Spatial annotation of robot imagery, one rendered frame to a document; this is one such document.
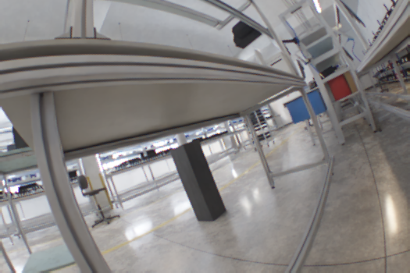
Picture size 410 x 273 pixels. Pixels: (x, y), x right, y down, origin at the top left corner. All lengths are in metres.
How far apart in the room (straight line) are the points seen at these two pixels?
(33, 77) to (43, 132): 0.09
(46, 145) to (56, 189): 0.07
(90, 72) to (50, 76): 0.07
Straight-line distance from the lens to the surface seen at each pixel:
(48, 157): 0.33
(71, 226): 0.33
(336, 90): 2.84
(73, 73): 0.32
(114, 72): 0.34
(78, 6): 0.44
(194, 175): 1.77
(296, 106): 2.89
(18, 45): 0.36
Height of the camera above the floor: 0.74
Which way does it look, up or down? 8 degrees up
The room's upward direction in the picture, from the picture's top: 21 degrees counter-clockwise
